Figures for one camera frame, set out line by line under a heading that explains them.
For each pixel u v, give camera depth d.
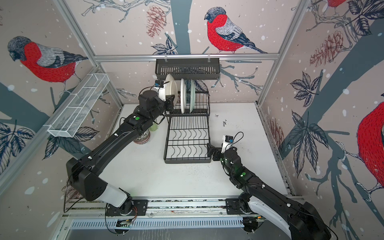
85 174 0.40
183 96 0.76
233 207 0.73
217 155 0.71
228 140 0.70
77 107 0.78
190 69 1.06
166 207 0.75
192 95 0.77
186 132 1.01
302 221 0.40
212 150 0.71
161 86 0.62
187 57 0.91
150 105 0.55
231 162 0.59
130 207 0.70
